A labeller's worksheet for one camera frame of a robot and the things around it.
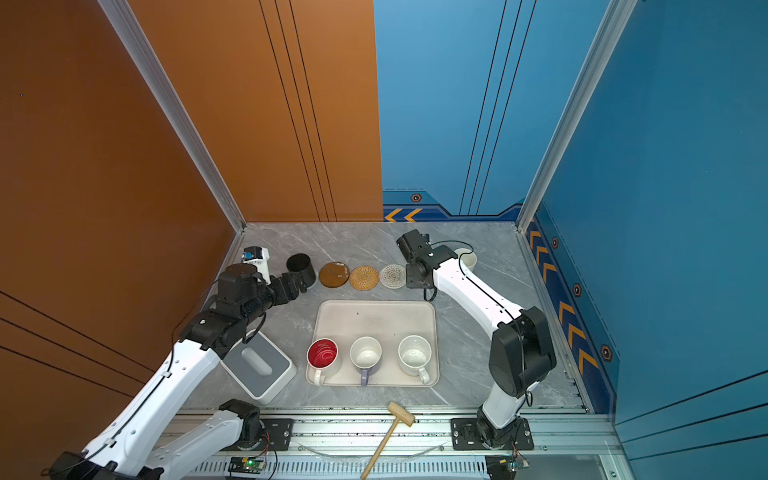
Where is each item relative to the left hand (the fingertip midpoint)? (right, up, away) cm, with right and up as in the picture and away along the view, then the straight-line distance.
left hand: (290, 274), depth 77 cm
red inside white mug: (+6, -24, +8) cm, 26 cm away
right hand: (+34, -2, +11) cm, 36 cm away
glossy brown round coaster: (+6, -3, +28) cm, 29 cm away
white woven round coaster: (+27, -3, +27) cm, 38 cm away
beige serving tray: (+24, -16, +18) cm, 34 cm away
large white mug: (+33, -24, +8) cm, 41 cm away
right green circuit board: (+52, -45, -7) cm, 69 cm away
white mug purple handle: (+18, -24, +9) cm, 31 cm away
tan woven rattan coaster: (+16, -3, +27) cm, 31 cm away
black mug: (-4, +2, +21) cm, 22 cm away
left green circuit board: (-9, -45, -6) cm, 47 cm away
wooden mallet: (+28, -36, -1) cm, 45 cm away
